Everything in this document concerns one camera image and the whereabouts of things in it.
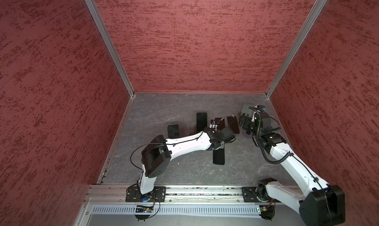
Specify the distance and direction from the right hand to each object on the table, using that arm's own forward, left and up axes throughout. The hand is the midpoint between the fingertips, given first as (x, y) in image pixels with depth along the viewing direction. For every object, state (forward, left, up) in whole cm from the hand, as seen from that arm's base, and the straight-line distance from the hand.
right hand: (245, 121), depth 83 cm
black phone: (+6, +25, -7) cm, 26 cm away
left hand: (-9, +19, -8) cm, 23 cm away
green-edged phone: (0, +43, -9) cm, 44 cm away
